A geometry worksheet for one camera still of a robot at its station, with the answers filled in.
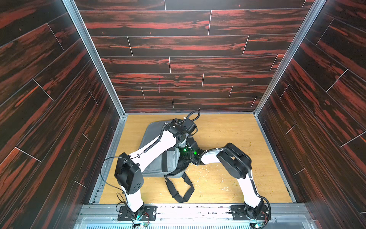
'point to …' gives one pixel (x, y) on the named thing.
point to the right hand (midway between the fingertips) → (168, 149)
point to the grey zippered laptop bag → (171, 166)
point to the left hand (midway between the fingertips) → (177, 141)
